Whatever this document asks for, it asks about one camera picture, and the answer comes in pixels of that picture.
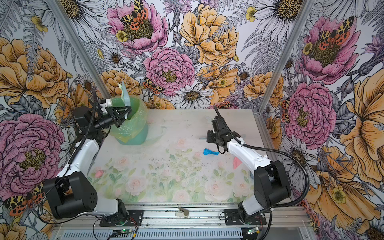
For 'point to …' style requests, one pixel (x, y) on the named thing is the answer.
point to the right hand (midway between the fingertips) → (210, 140)
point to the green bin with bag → (133, 131)
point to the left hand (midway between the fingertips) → (132, 111)
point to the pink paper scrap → (236, 162)
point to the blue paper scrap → (207, 151)
